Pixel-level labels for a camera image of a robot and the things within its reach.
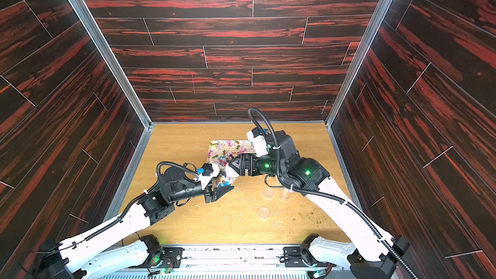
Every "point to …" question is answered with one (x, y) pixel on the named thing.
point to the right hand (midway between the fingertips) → (241, 159)
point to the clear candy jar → (284, 194)
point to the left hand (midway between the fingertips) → (230, 181)
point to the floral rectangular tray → (220, 152)
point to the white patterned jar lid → (230, 172)
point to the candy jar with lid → (222, 181)
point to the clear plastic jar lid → (267, 192)
